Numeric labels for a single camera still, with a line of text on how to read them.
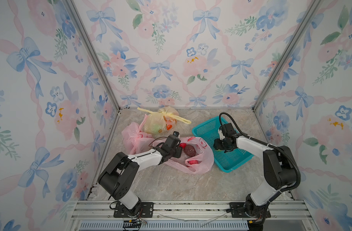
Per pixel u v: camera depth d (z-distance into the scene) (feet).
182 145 3.05
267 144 1.72
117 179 1.49
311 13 2.32
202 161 2.64
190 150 2.95
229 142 2.32
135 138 2.81
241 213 2.40
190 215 2.40
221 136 2.81
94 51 2.84
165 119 3.30
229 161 3.03
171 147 2.32
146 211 2.41
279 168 1.55
